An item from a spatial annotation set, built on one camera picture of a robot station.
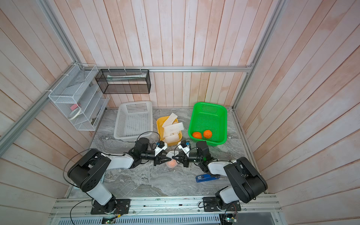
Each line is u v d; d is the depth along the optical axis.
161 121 1.06
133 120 1.11
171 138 0.98
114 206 0.70
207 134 0.98
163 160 0.78
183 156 0.75
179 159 0.80
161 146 0.74
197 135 0.96
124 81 1.04
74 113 0.81
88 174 0.46
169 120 1.04
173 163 0.81
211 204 0.73
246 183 0.43
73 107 0.82
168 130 1.04
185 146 0.73
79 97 0.75
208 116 1.14
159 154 0.76
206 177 0.80
